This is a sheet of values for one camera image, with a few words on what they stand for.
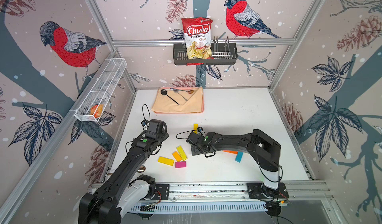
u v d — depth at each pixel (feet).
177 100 3.74
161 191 2.40
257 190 2.39
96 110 2.13
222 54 3.12
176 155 2.82
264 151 1.60
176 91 3.87
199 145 2.20
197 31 2.68
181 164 2.73
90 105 2.35
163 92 3.86
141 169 2.71
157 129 2.06
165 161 2.74
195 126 3.20
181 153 2.86
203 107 3.54
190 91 3.85
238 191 2.47
